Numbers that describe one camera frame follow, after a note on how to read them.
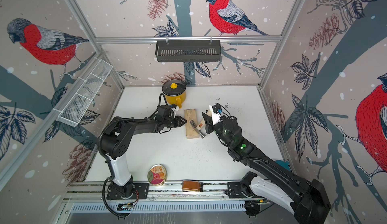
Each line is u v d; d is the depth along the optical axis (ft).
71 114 2.55
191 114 3.30
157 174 2.49
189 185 2.40
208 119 2.12
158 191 2.44
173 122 2.79
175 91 3.44
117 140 1.68
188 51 3.47
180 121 2.91
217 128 2.07
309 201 1.27
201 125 2.59
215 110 1.93
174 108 2.98
